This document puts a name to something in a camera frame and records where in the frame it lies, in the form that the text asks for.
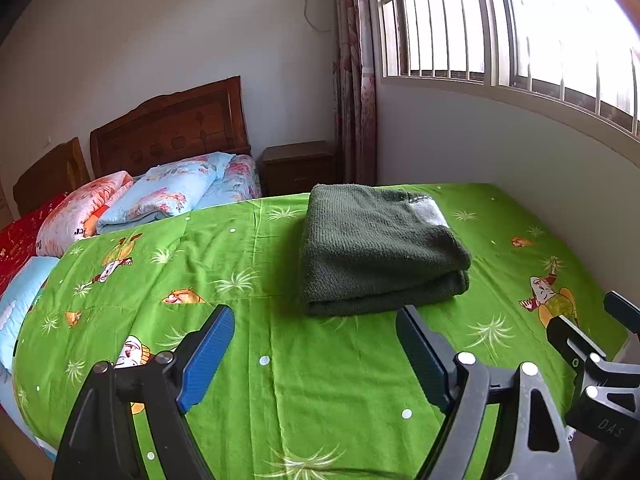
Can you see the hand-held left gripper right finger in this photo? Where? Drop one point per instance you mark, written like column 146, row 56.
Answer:
column 420, row 355

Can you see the light blue pillow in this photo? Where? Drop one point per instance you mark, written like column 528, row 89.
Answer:
column 25, row 300

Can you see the small wooden headboard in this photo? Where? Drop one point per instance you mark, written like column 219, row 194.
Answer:
column 50, row 175

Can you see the light wooden wardrobe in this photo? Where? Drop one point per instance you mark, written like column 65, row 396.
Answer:
column 4, row 205

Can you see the red floral curtain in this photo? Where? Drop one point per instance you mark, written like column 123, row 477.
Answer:
column 352, row 85

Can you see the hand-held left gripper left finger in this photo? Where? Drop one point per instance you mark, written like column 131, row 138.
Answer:
column 207, row 355

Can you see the pink floral pillow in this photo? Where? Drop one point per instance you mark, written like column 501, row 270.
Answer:
column 80, row 215

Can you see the large wooden headboard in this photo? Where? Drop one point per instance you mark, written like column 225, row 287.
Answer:
column 170, row 130

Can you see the barred window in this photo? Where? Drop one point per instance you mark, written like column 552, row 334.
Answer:
column 500, row 20

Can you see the green cartoon printed blanket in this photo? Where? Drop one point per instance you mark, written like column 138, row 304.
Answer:
column 310, row 385

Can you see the green knit sweater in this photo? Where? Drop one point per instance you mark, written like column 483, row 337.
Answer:
column 375, row 250

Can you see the blue floral pillow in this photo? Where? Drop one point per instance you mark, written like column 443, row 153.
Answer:
column 160, row 195

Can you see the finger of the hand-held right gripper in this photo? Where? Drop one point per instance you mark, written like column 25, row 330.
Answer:
column 572, row 342
column 625, row 312

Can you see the wooden nightstand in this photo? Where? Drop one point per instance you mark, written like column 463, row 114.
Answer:
column 300, row 170

